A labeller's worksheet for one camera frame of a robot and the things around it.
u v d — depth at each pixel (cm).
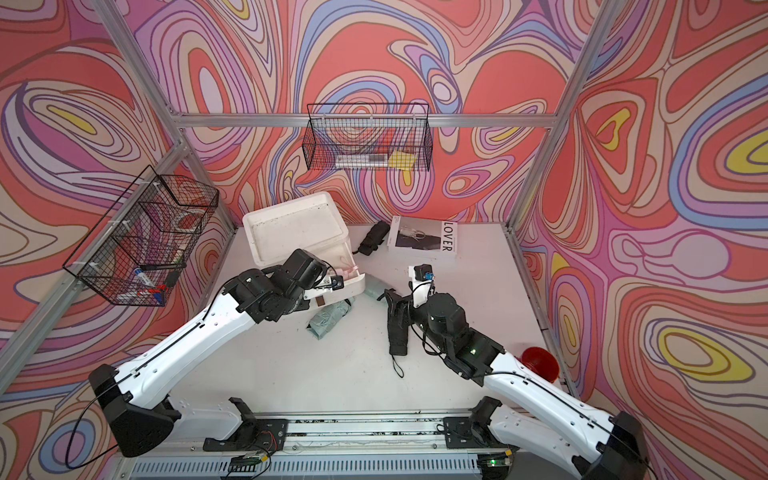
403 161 82
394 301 63
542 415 45
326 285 64
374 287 96
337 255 87
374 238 112
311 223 89
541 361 74
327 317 89
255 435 72
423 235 112
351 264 82
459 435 72
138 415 40
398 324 93
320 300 77
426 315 64
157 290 65
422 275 59
